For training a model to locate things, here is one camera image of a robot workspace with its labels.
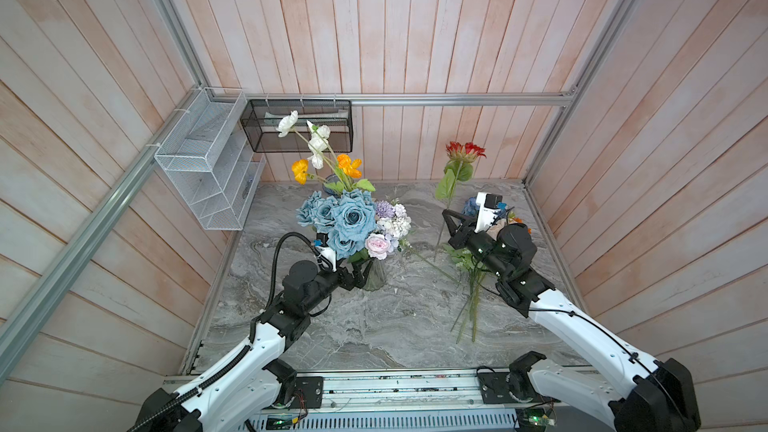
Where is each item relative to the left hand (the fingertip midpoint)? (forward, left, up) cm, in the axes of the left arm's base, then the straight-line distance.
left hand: (362, 258), depth 76 cm
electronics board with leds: (-32, -43, -20) cm, 57 cm away
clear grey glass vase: (+3, -4, -18) cm, 19 cm away
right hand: (+7, -20, +10) cm, 24 cm away
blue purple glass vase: (+11, +7, +15) cm, 20 cm away
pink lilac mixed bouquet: (+3, -8, +10) cm, 13 cm away
